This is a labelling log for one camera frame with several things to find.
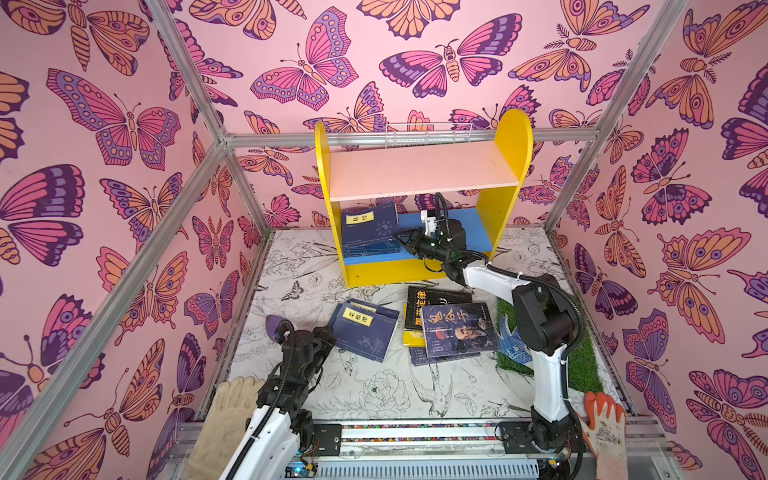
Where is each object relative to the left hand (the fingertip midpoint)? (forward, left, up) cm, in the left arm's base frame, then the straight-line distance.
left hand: (332, 328), depth 83 cm
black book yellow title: (+13, -25, -5) cm, 29 cm away
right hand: (+25, -17, +13) cm, 32 cm away
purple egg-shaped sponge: (+8, +23, -12) cm, 27 cm away
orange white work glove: (-22, -70, -9) cm, 74 cm away
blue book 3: (+3, -8, -7) cm, 12 cm away
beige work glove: (-19, +26, -9) cm, 33 cm away
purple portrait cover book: (+2, -36, -5) cm, 36 cm away
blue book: (+31, -10, +11) cm, 34 cm away
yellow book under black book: (+1, -23, -8) cm, 24 cm away
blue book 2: (+25, -15, +6) cm, 30 cm away
